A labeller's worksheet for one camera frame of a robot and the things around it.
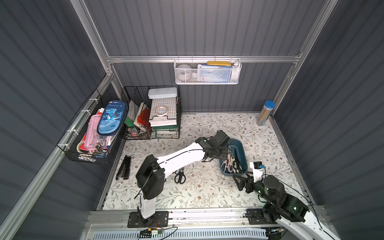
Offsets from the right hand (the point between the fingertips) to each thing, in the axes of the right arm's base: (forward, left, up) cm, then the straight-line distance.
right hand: (242, 174), depth 75 cm
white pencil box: (+54, +47, +10) cm, 72 cm away
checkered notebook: (+45, +41, +7) cm, 62 cm away
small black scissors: (+4, +33, -13) cm, 36 cm away
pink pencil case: (+10, +72, +19) cm, 75 cm away
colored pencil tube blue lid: (+44, -24, +1) cm, 50 cm away
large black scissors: (+9, -2, -12) cm, 15 cm away
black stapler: (+5, +66, -10) cm, 67 cm away
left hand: (+10, +7, +2) cm, 12 cm away
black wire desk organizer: (+32, +47, -3) cm, 57 cm away
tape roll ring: (+41, +46, +8) cm, 63 cm away
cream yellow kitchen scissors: (+10, +1, -11) cm, 15 cm away
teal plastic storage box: (+22, -5, -13) cm, 26 cm away
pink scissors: (+10, +5, -10) cm, 15 cm away
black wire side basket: (+5, +76, +23) cm, 79 cm away
